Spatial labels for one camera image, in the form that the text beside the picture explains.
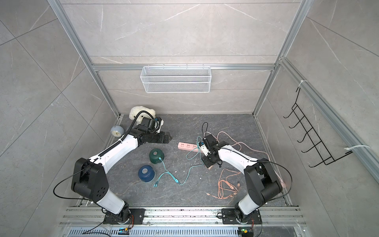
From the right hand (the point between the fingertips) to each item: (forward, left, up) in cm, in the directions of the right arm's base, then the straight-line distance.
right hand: (210, 160), depth 90 cm
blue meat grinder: (-11, +36, +7) cm, 38 cm away
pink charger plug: (-8, +2, +6) cm, 10 cm away
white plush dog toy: (+28, +49, +16) cm, 59 cm away
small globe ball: (+21, +63, +5) cm, 66 cm away
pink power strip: (+11, +13, -1) cm, 17 cm away
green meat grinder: (+1, +33, +7) cm, 34 cm away
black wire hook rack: (-15, -44, +29) cm, 54 cm away
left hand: (+11, +26, +12) cm, 31 cm away
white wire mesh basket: (+48, +32, +27) cm, 64 cm away
